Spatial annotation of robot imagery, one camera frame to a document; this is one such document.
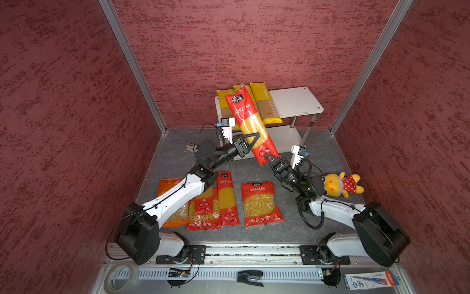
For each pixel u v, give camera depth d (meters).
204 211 0.77
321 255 0.65
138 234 0.40
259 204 0.85
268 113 0.77
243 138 0.62
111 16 0.73
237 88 0.92
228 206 0.86
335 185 0.87
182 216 0.81
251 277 0.68
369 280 0.68
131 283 0.66
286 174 0.62
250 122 0.62
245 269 0.73
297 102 0.84
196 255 0.75
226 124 0.60
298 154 0.63
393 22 0.74
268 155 0.65
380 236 0.43
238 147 0.59
